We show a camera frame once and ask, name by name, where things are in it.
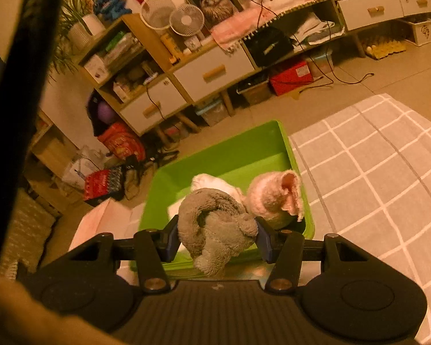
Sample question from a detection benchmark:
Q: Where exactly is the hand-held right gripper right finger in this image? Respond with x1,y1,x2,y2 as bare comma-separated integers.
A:
256,217,378,294

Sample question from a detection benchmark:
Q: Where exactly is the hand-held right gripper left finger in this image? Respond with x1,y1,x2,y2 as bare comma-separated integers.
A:
39,216,181,294

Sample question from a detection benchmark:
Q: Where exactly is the white cloth bundle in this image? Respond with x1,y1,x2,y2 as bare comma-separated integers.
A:
167,173,247,220

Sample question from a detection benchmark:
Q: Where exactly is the white foam block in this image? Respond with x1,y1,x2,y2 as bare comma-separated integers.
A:
68,198,147,252

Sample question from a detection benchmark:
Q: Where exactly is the green plastic box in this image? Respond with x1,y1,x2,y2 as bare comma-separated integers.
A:
129,120,316,272

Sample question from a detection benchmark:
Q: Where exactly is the red patterned gift box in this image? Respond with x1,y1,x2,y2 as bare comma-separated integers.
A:
83,167,126,202

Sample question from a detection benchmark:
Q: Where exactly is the red orange printed bag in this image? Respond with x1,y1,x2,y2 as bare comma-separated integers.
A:
98,122,147,162

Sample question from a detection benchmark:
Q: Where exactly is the white shopping bag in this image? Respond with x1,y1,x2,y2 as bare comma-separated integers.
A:
62,145,105,191

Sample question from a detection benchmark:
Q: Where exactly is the grey checked tablecloth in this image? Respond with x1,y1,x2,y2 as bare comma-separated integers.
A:
289,93,431,345

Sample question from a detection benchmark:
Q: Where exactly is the clear storage box blue lid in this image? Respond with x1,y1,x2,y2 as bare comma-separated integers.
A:
196,101,227,126
309,52,334,78

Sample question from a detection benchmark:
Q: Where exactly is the black bag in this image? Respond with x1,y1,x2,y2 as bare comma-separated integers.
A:
86,91,112,137

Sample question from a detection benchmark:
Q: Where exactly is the textured beige cushion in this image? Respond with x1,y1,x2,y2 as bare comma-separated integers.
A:
0,187,58,274

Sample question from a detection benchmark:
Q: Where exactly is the purple ball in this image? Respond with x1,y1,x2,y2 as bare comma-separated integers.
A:
97,101,116,123

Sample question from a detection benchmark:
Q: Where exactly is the clear storage box dark lid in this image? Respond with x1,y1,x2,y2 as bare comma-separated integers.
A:
236,79,272,106

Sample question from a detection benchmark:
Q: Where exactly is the small white box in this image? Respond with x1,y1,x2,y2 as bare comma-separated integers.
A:
113,81,130,103

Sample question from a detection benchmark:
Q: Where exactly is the red cardboard box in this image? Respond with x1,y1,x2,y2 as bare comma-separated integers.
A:
269,59,314,96

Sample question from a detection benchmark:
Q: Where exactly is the white carton on shelf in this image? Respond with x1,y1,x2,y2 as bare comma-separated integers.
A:
83,55,110,83

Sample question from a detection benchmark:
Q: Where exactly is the yellow canister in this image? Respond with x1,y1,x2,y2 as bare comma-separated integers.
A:
160,34,184,62

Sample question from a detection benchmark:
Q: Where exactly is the wooden drawer cabinet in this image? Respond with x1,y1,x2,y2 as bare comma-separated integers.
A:
161,38,259,116

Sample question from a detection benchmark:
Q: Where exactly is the black case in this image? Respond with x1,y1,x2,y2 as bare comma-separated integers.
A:
243,29,295,67

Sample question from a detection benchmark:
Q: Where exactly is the tall wooden shelf cabinet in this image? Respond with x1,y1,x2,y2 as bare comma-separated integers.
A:
75,14,202,141

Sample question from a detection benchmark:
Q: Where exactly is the stack of papers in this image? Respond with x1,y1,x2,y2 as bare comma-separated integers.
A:
104,30,144,65

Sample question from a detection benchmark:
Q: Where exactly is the pile of white papers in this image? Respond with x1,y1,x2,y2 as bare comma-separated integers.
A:
289,12,345,47

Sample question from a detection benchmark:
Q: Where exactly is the pink patterned cloth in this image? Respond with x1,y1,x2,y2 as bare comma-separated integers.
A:
210,0,363,53

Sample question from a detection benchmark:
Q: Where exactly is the small white desk fan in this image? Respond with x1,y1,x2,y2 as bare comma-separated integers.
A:
169,3,205,49

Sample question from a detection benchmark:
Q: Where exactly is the large white desk fan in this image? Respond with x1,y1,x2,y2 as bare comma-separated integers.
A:
140,0,176,31

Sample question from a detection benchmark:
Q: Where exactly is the yellow egg tray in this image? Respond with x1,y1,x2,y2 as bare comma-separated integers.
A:
364,40,407,60

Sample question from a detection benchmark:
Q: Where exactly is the blue plush toy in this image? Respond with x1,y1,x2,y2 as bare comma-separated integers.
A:
93,0,132,20

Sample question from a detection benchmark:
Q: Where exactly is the potted green plant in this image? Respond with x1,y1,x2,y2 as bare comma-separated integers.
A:
47,0,106,80

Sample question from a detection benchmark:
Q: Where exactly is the white printed crate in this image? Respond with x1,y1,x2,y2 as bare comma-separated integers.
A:
399,18,431,47

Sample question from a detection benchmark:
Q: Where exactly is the black strap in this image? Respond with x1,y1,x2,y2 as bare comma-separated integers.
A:
0,0,65,288

